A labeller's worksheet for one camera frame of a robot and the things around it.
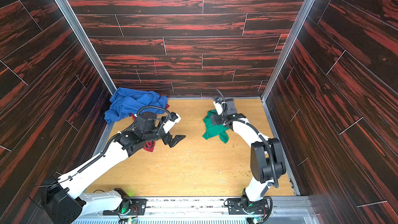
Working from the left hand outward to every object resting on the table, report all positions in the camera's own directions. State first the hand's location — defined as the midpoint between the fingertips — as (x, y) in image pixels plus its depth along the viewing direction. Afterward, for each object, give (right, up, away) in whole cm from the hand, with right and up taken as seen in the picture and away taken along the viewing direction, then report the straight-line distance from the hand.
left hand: (180, 128), depth 74 cm
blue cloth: (-41, +15, +29) cm, 52 cm away
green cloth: (+19, -4, +26) cm, 32 cm away
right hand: (+24, +7, +19) cm, 32 cm away
